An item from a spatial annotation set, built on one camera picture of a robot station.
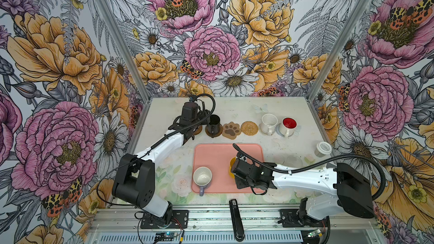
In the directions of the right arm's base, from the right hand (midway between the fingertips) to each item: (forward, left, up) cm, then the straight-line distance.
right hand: (240, 184), depth 80 cm
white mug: (+36, -20, 0) cm, 42 cm away
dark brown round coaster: (+33, +23, -4) cm, 40 cm away
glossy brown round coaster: (+32, +9, -3) cm, 33 cm away
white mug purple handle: (+5, +18, -2) cm, 19 cm away
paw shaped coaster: (+34, +2, -5) cm, 34 cm away
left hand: (+30, +16, +14) cm, 37 cm away
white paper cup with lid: (+16, -44, +2) cm, 47 cm away
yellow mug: (-3, +5, +19) cm, 20 cm away
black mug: (+33, +12, +3) cm, 35 cm away
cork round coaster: (+35, -9, -4) cm, 36 cm away
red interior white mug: (+29, -29, +3) cm, 41 cm away
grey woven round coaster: (+32, -26, -5) cm, 42 cm away
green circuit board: (-18, +31, -4) cm, 37 cm away
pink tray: (+17, +11, -6) cm, 21 cm away
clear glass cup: (+12, -29, -2) cm, 31 cm away
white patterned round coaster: (+29, -17, -1) cm, 33 cm away
